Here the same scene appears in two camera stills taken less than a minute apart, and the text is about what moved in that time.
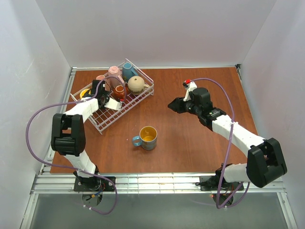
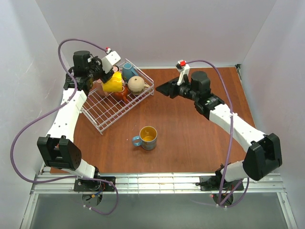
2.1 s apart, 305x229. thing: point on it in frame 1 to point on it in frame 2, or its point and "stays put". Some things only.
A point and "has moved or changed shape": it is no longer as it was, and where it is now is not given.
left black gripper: [103, 99] to [105, 76]
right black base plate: [211, 183] stays put
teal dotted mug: [128, 71] stays put
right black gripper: [185, 106] to [174, 88]
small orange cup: [118, 91] stays put
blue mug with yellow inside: [147, 138] stays put
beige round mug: [136, 85] stays put
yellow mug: [82, 92] has moved or changed shape
